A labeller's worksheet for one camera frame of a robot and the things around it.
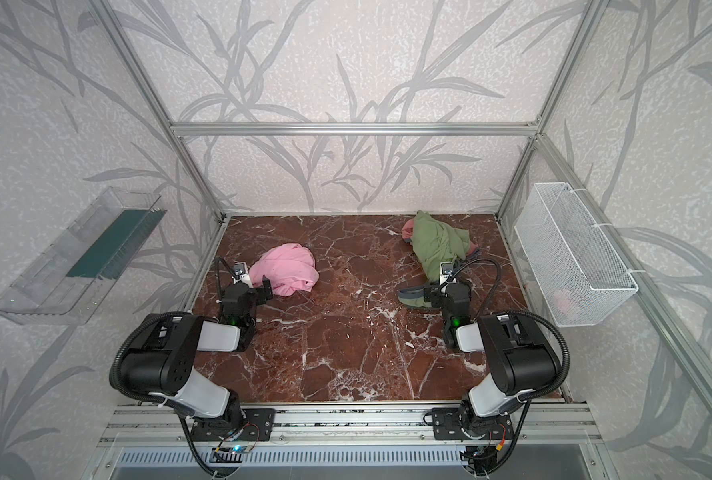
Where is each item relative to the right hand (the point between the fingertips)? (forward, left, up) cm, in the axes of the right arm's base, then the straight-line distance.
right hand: (446, 269), depth 95 cm
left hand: (0, +62, +2) cm, 62 cm away
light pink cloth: (+3, +52, -3) cm, 52 cm away
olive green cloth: (+9, +3, +2) cm, 10 cm away
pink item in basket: (-17, -24, +12) cm, 32 cm away
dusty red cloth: (+20, +11, -5) cm, 23 cm away
